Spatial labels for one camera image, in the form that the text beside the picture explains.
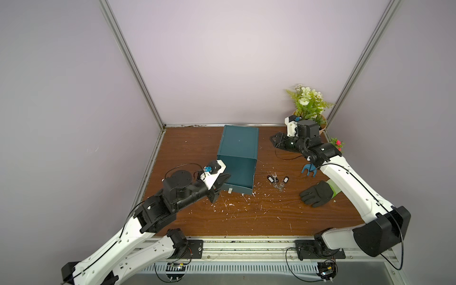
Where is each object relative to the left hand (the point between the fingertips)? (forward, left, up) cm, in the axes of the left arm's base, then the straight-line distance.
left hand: (231, 175), depth 59 cm
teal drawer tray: (+13, -4, -18) cm, 22 cm away
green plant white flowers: (+44, -40, -3) cm, 59 cm away
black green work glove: (+8, -44, -31) cm, 55 cm away
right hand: (+23, -18, -3) cm, 29 cm away
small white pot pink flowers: (+27, -53, -15) cm, 62 cm away
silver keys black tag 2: (+12, -26, -34) cm, 44 cm away
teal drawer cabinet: (+21, -3, -11) cm, 24 cm away
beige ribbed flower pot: (+41, -50, -15) cm, 67 cm away
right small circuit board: (-23, -39, -35) cm, 58 cm away
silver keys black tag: (+17, -22, -33) cm, 43 cm away
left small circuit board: (-25, +23, -37) cm, 50 cm away
